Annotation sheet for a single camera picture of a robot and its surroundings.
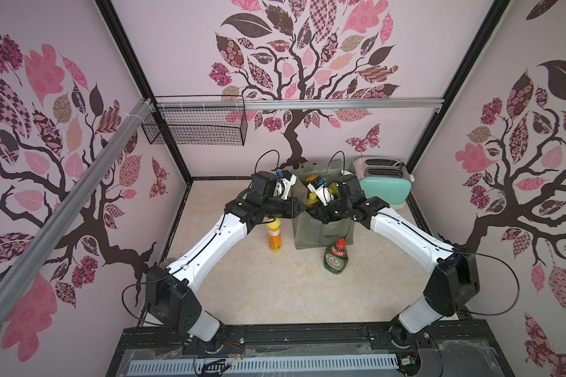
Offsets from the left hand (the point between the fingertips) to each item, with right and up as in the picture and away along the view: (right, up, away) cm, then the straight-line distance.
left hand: (304, 210), depth 75 cm
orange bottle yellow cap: (-11, -10, +9) cm, 17 cm away
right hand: (+3, +1, +7) cm, 8 cm away
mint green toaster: (+38, +13, +27) cm, 49 cm away
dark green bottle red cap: (+11, -17, +6) cm, 21 cm away
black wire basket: (-37, +36, +20) cm, 55 cm away
